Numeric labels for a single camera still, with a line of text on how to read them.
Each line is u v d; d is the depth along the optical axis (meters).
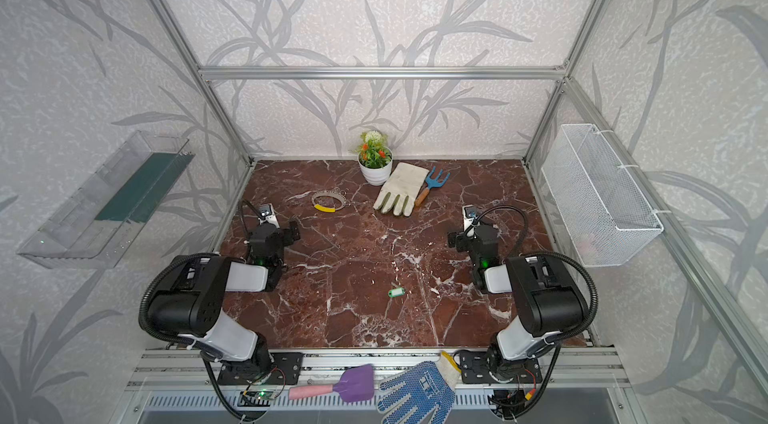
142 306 0.43
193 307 0.45
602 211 0.63
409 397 0.69
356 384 0.71
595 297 0.44
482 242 0.72
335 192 1.11
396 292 0.87
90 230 0.63
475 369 0.72
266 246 0.69
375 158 1.02
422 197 1.08
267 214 0.81
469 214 0.82
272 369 0.72
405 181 1.14
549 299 0.46
